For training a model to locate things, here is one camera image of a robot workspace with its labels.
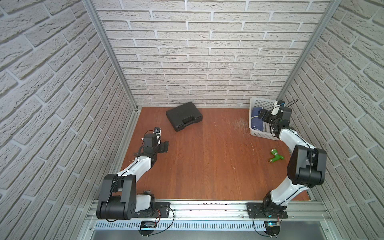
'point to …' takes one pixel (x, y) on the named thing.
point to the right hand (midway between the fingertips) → (268, 111)
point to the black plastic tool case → (183, 114)
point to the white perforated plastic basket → (264, 104)
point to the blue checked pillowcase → (256, 123)
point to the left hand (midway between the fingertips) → (159, 138)
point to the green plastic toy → (274, 152)
